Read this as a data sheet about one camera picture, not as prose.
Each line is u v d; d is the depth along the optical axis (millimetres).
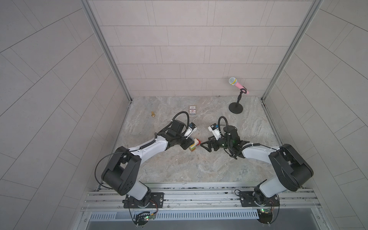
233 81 913
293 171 439
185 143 753
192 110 1080
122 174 423
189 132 748
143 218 653
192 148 863
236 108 1108
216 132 785
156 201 709
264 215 695
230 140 693
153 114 1051
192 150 873
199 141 870
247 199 712
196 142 866
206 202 709
